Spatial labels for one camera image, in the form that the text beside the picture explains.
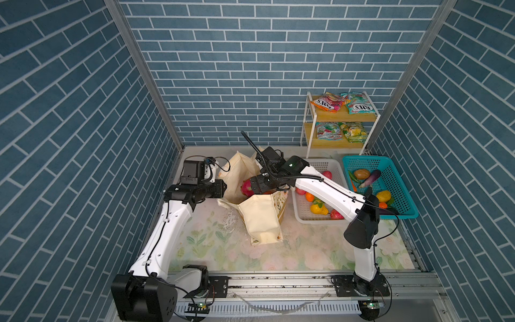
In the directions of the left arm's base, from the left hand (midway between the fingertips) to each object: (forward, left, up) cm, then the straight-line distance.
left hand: (224, 185), depth 79 cm
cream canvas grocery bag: (-12, -15, 0) cm, 19 cm away
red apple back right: (+16, -49, -14) cm, 54 cm away
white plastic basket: (-2, -34, -19) cm, 39 cm away
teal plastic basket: (+12, -80, -14) cm, 82 cm away
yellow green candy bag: (+34, -64, -1) cm, 73 cm away
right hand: (+2, -14, -1) cm, 14 cm away
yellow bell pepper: (+4, -74, -16) cm, 76 cm away
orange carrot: (-1, -72, -16) cm, 74 cm away
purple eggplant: (+15, -73, -18) cm, 76 cm away
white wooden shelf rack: (+42, -57, -1) cm, 71 cm away
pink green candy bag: (+34, -51, -1) cm, 61 cm away
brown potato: (+17, -68, -15) cm, 72 cm away
